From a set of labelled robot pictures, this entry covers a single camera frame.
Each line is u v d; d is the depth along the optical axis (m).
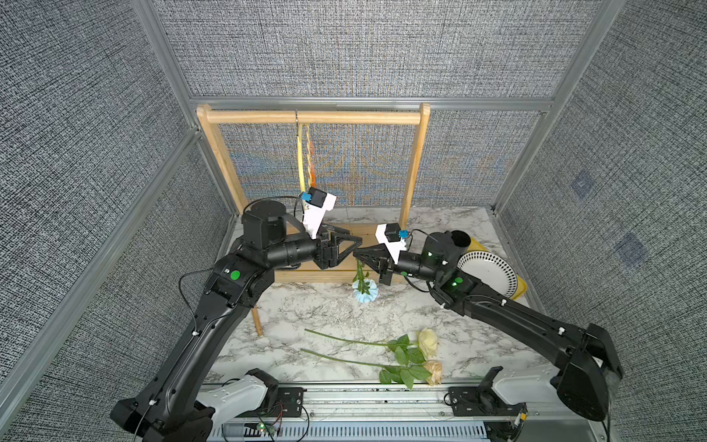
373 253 0.62
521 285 0.96
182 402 0.37
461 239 0.97
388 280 0.62
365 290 0.75
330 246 0.50
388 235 0.55
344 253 0.54
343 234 0.60
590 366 0.39
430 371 0.74
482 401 0.65
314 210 0.50
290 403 0.74
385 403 0.75
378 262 0.62
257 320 0.88
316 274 0.94
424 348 0.78
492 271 0.98
